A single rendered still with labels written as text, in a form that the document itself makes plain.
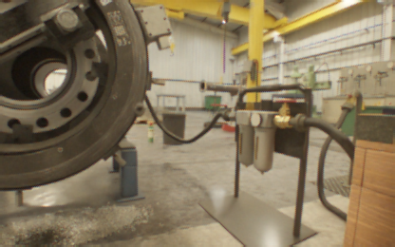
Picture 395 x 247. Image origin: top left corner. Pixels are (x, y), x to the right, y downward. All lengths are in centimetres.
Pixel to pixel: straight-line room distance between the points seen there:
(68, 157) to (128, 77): 30
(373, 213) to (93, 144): 68
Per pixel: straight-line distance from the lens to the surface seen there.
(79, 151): 69
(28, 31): 69
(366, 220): 48
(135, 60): 69
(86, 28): 63
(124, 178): 108
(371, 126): 44
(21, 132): 82
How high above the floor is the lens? 48
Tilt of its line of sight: 5 degrees down
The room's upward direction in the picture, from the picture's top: 2 degrees clockwise
